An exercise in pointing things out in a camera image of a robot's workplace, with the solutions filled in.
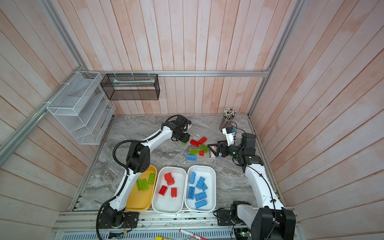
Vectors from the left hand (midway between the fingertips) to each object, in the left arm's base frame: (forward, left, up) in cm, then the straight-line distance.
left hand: (185, 139), depth 102 cm
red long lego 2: (0, -12, -2) cm, 12 cm away
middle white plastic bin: (-34, +8, -2) cm, 35 cm away
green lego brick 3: (-2, +1, -1) cm, 3 cm away
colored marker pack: (-22, -15, +24) cm, 36 cm away
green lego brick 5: (-9, -6, -1) cm, 11 cm away
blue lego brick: (-30, -9, +1) cm, 32 cm away
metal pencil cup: (+10, -29, +15) cm, 34 cm away
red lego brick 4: (-35, +6, 0) cm, 36 cm away
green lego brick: (-30, +23, -2) cm, 38 cm away
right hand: (-15, -16, +18) cm, 28 cm away
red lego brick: (-29, +8, -2) cm, 31 cm away
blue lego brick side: (-14, -4, +1) cm, 15 cm away
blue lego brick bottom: (-35, -4, 0) cm, 36 cm away
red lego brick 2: (-34, +12, -2) cm, 36 cm away
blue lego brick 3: (-37, -9, -1) cm, 38 cm away
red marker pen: (-54, -3, -1) cm, 54 cm away
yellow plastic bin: (-36, +23, -3) cm, 43 cm away
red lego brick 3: (-27, +10, -1) cm, 28 cm away
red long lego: (-2, -6, -1) cm, 7 cm away
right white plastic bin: (-24, -15, -2) cm, 28 cm away
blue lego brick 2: (-26, -5, 0) cm, 27 cm away
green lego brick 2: (-27, +20, -1) cm, 34 cm away
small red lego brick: (-10, -11, -2) cm, 15 cm away
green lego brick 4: (-6, -13, 0) cm, 14 cm away
